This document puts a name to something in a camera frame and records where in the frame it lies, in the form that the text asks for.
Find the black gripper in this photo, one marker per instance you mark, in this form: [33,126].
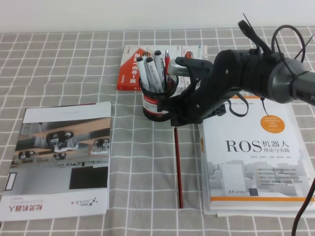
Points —
[202,98]

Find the red pencil with eraser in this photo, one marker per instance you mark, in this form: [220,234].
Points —
[178,167]

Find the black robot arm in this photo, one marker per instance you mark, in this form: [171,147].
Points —
[263,71]

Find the black mesh pen holder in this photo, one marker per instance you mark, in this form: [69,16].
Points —
[150,100]

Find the red ballpoint pen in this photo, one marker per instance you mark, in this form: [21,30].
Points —
[167,60]

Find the grey marker middle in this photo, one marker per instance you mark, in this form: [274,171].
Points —
[157,84]

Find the grey marker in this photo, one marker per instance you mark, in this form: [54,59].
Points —
[160,66]
[143,73]
[157,84]

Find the grey marker right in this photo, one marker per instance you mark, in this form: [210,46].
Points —
[160,66]

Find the red map cover book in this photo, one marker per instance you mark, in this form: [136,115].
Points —
[128,78]

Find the grey marker left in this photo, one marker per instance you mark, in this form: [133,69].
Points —
[143,73]

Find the white papers under textbook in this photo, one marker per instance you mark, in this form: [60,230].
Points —
[205,209]

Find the white ROS textbook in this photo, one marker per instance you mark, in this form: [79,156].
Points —
[251,157]

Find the robot brochure magazine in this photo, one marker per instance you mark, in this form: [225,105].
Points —
[60,166]

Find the grey checked tablecloth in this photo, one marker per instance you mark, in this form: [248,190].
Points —
[67,68]

